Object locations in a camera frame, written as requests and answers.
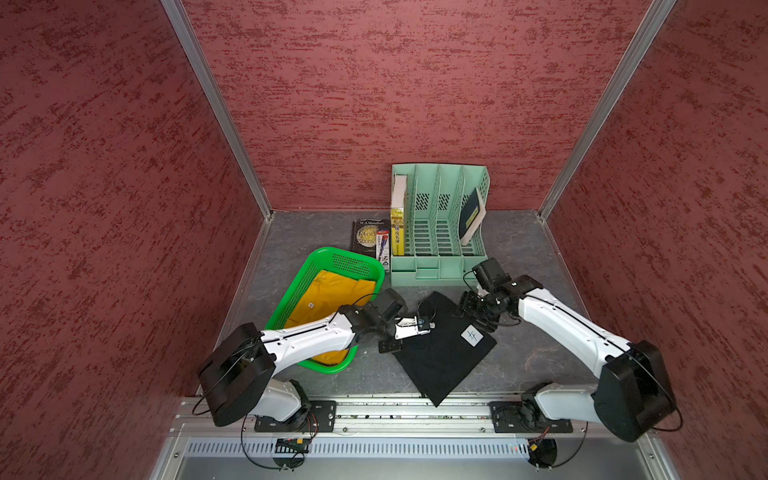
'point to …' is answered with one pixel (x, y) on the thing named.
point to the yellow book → (398, 215)
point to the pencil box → (383, 248)
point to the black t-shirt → (438, 361)
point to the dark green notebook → (472, 213)
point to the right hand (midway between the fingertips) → (460, 322)
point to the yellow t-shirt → (323, 298)
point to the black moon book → (364, 234)
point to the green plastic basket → (332, 261)
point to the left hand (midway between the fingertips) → (400, 336)
